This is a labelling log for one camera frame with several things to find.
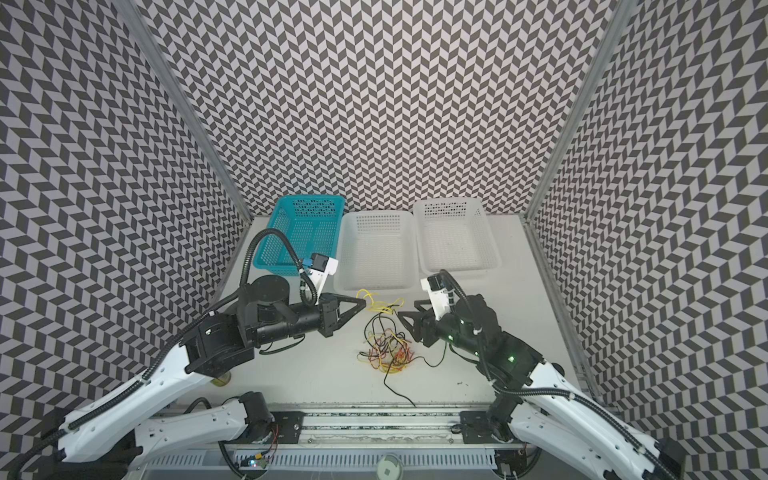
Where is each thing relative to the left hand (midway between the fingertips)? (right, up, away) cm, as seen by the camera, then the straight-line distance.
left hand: (364, 307), depth 57 cm
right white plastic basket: (+28, +15, +55) cm, 63 cm away
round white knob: (+5, -33, +2) cm, 33 cm away
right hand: (+9, -3, +11) cm, 14 cm away
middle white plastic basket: (-1, +10, +51) cm, 52 cm away
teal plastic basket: (-27, +20, +61) cm, 70 cm away
